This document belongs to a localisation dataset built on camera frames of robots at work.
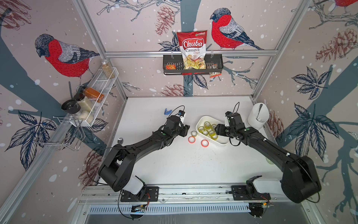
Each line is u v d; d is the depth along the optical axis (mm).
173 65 925
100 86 854
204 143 925
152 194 730
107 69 854
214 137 952
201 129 981
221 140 913
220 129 764
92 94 721
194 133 978
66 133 609
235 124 661
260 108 951
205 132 976
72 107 578
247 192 716
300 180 408
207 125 1007
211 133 951
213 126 981
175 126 682
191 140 951
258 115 973
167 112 1091
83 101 651
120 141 927
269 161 505
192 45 814
